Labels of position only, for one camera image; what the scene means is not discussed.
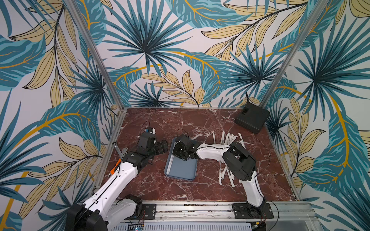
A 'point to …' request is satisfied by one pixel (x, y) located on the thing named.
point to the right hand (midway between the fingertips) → (171, 152)
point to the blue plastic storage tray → (176, 167)
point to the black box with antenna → (252, 117)
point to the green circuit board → (135, 227)
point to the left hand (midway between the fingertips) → (161, 146)
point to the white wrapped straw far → (214, 136)
